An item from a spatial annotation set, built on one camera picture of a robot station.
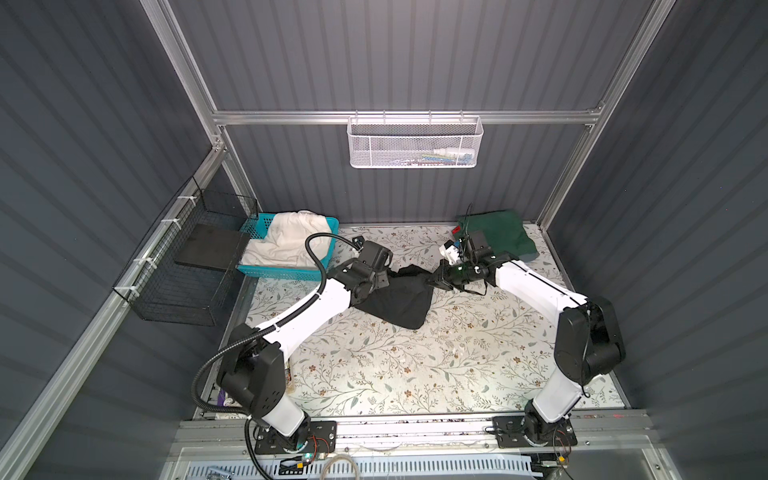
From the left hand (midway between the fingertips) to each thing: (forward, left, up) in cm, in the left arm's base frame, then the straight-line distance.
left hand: (377, 273), depth 86 cm
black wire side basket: (0, +48, +9) cm, 49 cm away
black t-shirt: (-8, -8, -4) cm, 12 cm away
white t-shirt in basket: (+28, +34, -14) cm, 46 cm away
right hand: (-3, -15, -2) cm, 16 cm away
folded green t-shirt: (+23, -48, -8) cm, 54 cm away
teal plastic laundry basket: (+31, +45, -10) cm, 55 cm away
